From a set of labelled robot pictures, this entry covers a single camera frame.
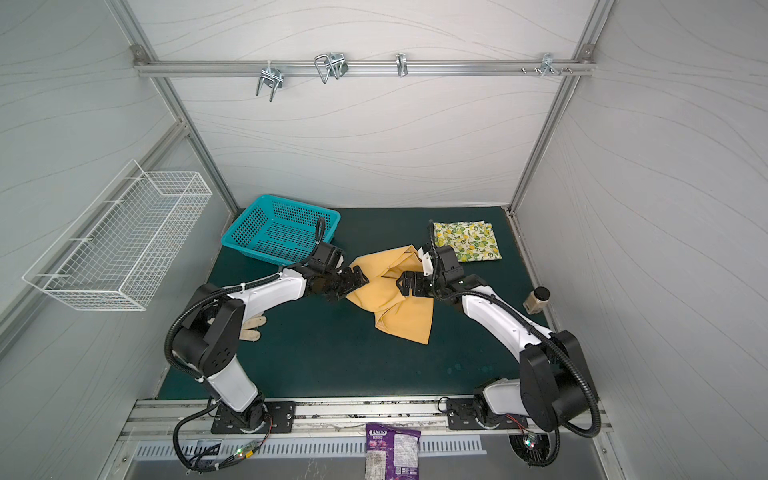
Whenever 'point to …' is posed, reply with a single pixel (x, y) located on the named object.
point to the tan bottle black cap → (537, 300)
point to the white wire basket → (120, 250)
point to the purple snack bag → (392, 453)
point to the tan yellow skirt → (406, 316)
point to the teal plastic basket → (281, 230)
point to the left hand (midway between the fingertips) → (365, 281)
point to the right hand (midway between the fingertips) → (415, 275)
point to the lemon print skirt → (471, 240)
